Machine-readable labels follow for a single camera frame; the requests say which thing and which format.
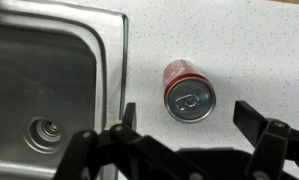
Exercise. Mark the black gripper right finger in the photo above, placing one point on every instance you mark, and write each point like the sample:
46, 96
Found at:
272, 140

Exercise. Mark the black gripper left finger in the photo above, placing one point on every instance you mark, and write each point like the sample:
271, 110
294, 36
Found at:
132, 150

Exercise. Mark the red soda can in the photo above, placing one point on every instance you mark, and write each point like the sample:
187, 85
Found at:
189, 96

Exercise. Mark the stainless steel double sink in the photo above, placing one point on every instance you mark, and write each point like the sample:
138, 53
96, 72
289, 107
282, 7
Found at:
49, 83

